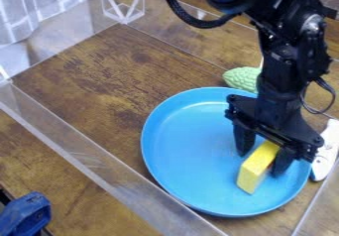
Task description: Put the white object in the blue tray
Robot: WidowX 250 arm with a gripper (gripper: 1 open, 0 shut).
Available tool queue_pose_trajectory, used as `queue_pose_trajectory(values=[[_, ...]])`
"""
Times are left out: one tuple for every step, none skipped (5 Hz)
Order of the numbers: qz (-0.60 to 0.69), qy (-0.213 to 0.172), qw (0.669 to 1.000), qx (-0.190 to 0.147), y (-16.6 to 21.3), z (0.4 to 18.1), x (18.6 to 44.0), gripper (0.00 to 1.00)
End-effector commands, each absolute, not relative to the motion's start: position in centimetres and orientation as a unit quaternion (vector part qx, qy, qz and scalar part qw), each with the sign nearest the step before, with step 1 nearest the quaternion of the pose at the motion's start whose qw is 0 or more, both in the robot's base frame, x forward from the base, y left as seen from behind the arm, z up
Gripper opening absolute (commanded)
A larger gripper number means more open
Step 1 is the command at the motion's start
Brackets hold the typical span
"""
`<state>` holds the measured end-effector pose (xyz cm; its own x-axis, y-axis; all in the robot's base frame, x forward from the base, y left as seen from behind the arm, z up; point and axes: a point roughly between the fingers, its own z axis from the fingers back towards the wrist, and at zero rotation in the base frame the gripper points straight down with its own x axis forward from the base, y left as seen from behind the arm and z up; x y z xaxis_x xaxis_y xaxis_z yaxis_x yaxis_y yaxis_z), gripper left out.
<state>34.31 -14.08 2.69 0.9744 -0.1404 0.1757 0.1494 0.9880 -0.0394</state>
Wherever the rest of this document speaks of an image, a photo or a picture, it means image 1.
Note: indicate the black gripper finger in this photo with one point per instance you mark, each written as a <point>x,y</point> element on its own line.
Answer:
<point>245,138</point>
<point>283,159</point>

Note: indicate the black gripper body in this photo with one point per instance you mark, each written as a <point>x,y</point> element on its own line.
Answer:
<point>273,115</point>

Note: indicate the yellow butter block toy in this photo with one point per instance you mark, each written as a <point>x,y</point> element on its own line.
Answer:
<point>255,166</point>

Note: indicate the blue round plastic tray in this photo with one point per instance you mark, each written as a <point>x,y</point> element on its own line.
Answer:
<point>190,153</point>

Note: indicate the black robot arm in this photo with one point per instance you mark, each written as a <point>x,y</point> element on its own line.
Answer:
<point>295,60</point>

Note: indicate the white fish toy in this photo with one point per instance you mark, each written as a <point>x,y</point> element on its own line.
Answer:
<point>327,152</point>

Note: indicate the green bitter gourd toy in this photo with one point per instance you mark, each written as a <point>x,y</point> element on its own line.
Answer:
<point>242,78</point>

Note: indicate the blue clamp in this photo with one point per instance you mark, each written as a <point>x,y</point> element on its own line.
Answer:
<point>26,215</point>

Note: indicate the clear acrylic enclosure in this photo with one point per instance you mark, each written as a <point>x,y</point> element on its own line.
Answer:
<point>87,76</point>

